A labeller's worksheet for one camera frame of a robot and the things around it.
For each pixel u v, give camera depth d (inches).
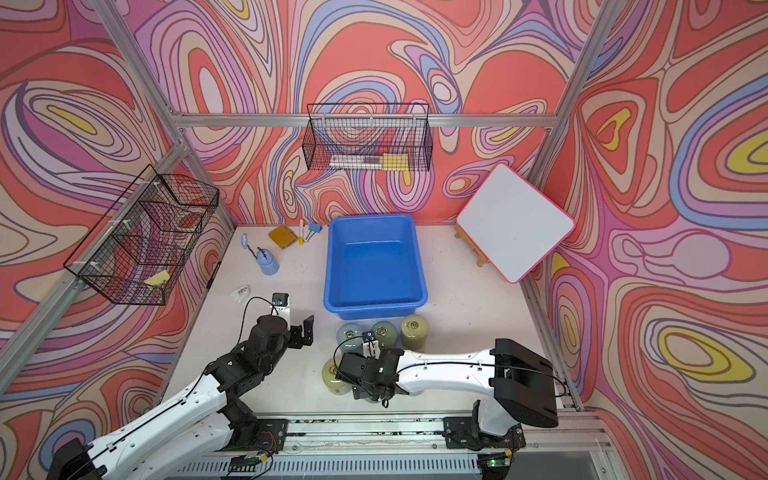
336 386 29.5
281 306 27.1
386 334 32.3
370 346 27.7
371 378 22.8
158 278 28.3
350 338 32.4
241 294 38.7
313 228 47.0
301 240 45.3
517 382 16.5
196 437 22.3
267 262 39.5
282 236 45.3
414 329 32.4
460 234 43.9
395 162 32.4
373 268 41.2
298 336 28.5
